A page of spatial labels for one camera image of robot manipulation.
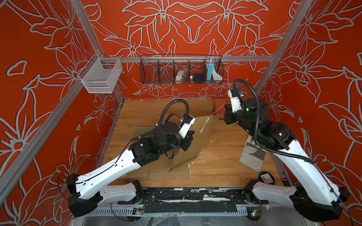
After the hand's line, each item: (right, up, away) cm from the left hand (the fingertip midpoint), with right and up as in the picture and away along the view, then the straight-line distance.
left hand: (194, 130), depth 62 cm
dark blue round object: (+7, +32, +35) cm, 48 cm away
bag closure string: (+7, +5, +3) cm, 9 cm away
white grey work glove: (+40, -19, +25) cm, 51 cm away
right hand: (+13, +12, 0) cm, 17 cm away
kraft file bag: (-19, -26, +20) cm, 38 cm away
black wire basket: (-8, +40, +38) cm, 56 cm away
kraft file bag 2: (-26, -27, +17) cm, 41 cm away
